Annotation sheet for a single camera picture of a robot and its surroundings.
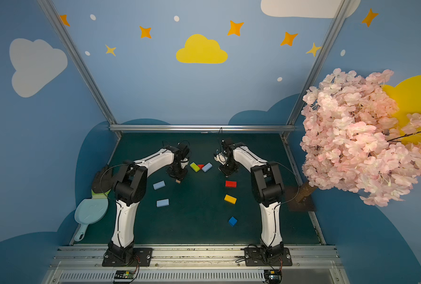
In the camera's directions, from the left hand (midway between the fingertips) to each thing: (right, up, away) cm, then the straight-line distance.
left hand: (179, 176), depth 100 cm
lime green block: (+9, +5, +5) cm, 11 cm away
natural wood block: (0, -2, -3) cm, 4 cm away
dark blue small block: (+29, -19, -17) cm, 38 cm away
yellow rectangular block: (+28, -11, -8) cm, 32 cm away
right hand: (+29, +3, 0) cm, 29 cm away
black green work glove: (-42, -3, -4) cm, 42 cm away
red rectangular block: (+30, -4, -5) cm, 30 cm away
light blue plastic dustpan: (-43, -16, -12) cm, 48 cm away
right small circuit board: (+45, -39, -26) cm, 65 cm away
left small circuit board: (-17, -37, -28) cm, 49 cm away
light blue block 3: (-7, -13, -9) cm, 17 cm away
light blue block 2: (-10, -4, -5) cm, 12 cm away
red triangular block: (+12, +5, +4) cm, 14 cm away
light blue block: (+16, +5, +5) cm, 17 cm away
